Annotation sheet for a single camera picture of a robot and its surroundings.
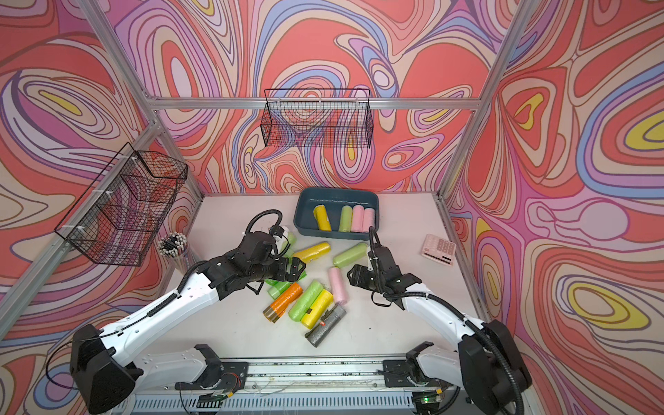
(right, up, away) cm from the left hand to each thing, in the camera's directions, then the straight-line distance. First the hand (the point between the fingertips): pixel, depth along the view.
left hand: (297, 265), depth 77 cm
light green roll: (+18, 0, +21) cm, 28 cm away
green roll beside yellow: (+2, -13, +8) cm, 16 cm away
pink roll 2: (+25, +14, +28) cm, 40 cm away
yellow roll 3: (+7, -15, +8) cm, 18 cm away
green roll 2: (-9, -10, +11) cm, 17 cm away
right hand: (+19, -7, +9) cm, 22 cm away
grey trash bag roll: (+9, -19, +3) cm, 22 cm away
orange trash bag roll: (-6, -14, +8) cm, 17 cm away
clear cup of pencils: (-40, +5, +5) cm, 41 cm away
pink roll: (+21, +14, +29) cm, 38 cm away
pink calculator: (+52, +2, +22) cm, 56 cm away
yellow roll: (+6, +14, +31) cm, 34 cm away
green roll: (+16, +14, +29) cm, 36 cm away
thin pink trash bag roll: (+13, -10, +12) cm, 20 cm away
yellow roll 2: (+4, +1, +19) cm, 20 cm away
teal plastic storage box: (+13, +16, +32) cm, 38 cm away
